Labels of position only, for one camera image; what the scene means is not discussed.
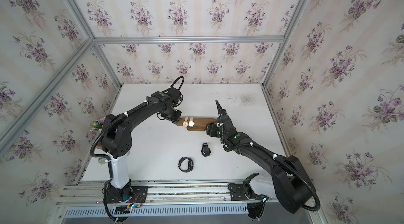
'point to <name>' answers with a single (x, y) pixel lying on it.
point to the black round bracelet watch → (190, 164)
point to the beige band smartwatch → (191, 123)
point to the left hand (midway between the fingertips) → (176, 119)
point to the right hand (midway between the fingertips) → (213, 126)
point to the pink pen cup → (97, 126)
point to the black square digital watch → (205, 151)
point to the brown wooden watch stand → (200, 123)
